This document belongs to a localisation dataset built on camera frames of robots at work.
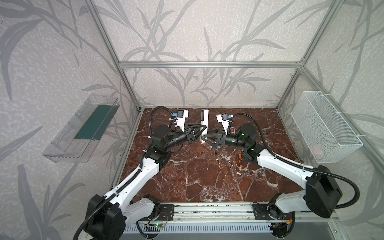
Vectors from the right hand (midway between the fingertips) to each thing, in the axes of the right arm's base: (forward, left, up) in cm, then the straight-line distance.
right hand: (204, 133), depth 66 cm
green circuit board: (-32, +23, -31) cm, 50 cm away
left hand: (+2, -1, +3) cm, 4 cm away
